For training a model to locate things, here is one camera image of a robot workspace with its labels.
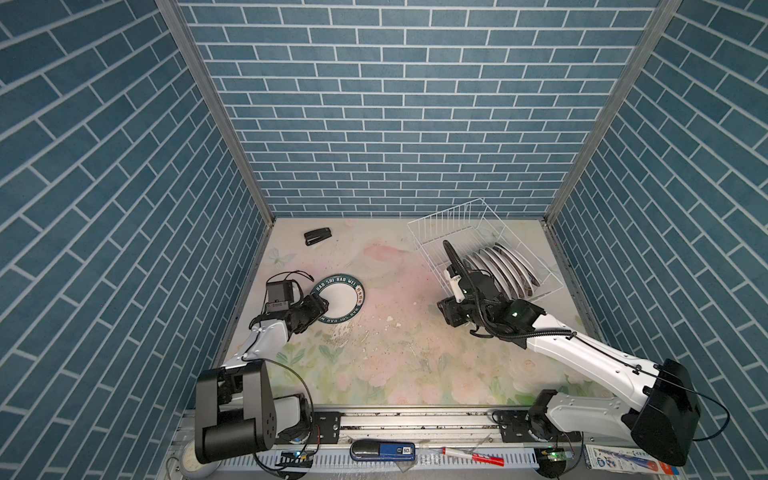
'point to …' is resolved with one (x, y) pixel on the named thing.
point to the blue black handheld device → (369, 450)
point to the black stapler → (316, 235)
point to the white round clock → (192, 467)
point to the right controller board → (554, 454)
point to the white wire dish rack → (471, 226)
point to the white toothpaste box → (626, 460)
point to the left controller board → (295, 459)
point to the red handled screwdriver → (476, 457)
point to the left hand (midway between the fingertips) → (322, 305)
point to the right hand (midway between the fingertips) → (442, 298)
